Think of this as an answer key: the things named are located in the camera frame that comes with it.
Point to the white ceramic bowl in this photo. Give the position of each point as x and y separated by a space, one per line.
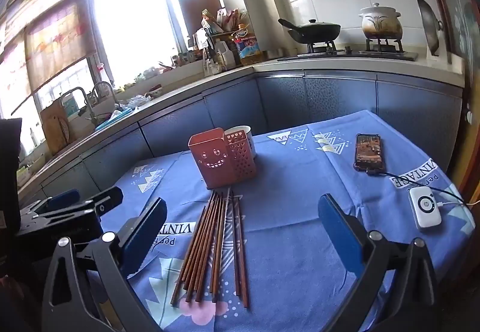
253 144

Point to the yellow cooking oil bottle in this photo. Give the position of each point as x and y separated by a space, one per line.
247 48

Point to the small patterned bowl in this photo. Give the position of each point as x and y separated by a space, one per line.
154 92

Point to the black smartphone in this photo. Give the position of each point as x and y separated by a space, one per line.
369 152

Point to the clear plastic bag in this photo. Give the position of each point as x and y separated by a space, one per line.
137 101

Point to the brown roller blind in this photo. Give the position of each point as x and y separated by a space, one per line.
56 43

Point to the wooden cutting board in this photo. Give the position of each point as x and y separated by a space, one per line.
56 129

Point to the white power bank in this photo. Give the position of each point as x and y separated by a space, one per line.
422 219

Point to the curved steel faucet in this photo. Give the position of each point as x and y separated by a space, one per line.
103 83

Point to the beige ceramic pot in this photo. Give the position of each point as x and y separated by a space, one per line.
380 26

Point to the blue plastic tray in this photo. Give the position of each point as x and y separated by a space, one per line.
112 117

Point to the pink plastic utensil holder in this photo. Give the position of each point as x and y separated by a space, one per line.
210 163

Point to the blue printed tablecloth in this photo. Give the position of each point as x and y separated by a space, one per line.
292 204

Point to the white plastic jug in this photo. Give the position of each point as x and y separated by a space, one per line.
225 54

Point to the angular steel faucet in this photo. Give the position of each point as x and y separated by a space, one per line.
77 92

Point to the black gas stove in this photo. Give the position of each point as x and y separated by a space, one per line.
352 54

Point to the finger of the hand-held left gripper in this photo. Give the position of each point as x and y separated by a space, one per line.
63 198
101 200

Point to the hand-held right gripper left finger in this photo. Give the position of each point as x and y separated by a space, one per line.
144 234

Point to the beige kitchen countertop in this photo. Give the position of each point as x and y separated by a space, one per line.
337 65

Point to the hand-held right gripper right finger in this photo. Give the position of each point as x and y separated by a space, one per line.
341 238

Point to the rack with food packets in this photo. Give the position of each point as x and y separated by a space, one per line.
221 22

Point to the steel wok lid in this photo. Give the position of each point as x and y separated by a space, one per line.
427 24

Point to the grey kitchen cabinets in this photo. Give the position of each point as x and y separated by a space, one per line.
281 99

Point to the black frying pan with lid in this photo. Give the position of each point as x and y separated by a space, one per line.
318 31

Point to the bundle of wooden chopsticks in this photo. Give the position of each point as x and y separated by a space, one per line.
195 260

